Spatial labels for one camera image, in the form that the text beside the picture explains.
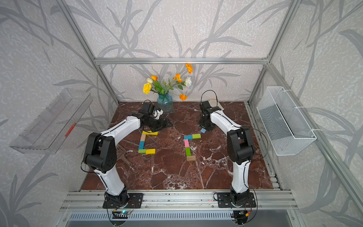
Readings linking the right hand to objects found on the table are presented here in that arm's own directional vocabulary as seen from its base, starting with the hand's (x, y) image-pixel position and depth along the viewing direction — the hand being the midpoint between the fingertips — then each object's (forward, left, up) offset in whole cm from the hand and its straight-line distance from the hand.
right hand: (202, 126), depth 97 cm
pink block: (-9, +11, -7) cm, 16 cm away
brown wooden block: (-20, +8, -6) cm, 23 cm away
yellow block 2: (-15, +35, -6) cm, 39 cm away
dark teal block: (-5, +10, -7) cm, 13 cm away
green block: (-16, +10, -6) cm, 19 cm away
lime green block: (-15, +40, -6) cm, 43 cm away
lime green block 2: (-4, +4, -7) cm, 9 cm away
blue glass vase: (+19, +27, +5) cm, 34 cm away
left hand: (-4, +23, +5) cm, 24 cm away
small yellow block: (-2, +40, -5) cm, 40 cm away
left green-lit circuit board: (-49, +45, -9) cm, 67 cm away
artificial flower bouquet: (+25, +13, +19) cm, 34 cm away
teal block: (-11, +41, -5) cm, 43 cm away
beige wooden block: (-6, +42, -6) cm, 43 cm away
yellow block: (-3, +35, -4) cm, 35 cm away
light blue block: (-5, 0, +2) cm, 5 cm away
